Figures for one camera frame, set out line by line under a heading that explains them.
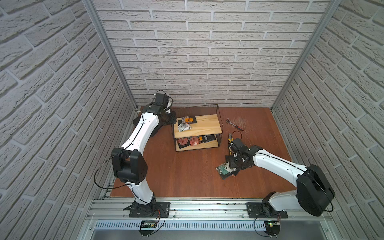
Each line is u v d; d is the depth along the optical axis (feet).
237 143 2.27
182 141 3.20
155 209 2.38
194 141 3.20
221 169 2.86
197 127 2.88
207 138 3.27
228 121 3.60
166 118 2.43
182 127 2.85
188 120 2.94
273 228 2.30
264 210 2.11
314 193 1.38
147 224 2.38
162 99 2.18
